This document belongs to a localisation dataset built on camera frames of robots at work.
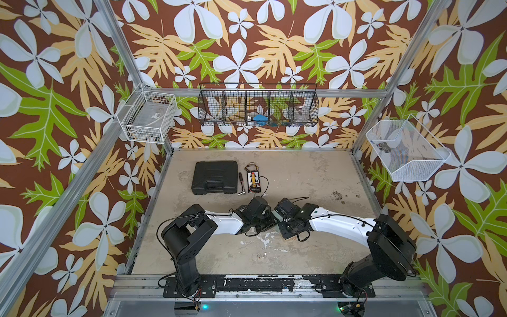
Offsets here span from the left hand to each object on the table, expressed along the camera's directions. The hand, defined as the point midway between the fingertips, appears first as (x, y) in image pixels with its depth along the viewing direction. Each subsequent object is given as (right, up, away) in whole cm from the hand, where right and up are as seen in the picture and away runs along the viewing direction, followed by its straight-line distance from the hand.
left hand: (281, 220), depth 88 cm
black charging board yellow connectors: (-13, +16, +17) cm, 27 cm away
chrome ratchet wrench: (-19, +15, +17) cm, 29 cm away
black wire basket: (-11, +56, +12) cm, 58 cm away
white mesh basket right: (+52, +32, -5) cm, 61 cm away
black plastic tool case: (-32, +19, +12) cm, 39 cm away
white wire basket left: (-59, +46, -3) cm, 75 cm away
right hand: (0, -4, -1) cm, 4 cm away
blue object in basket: (-9, +47, +6) cm, 48 cm away
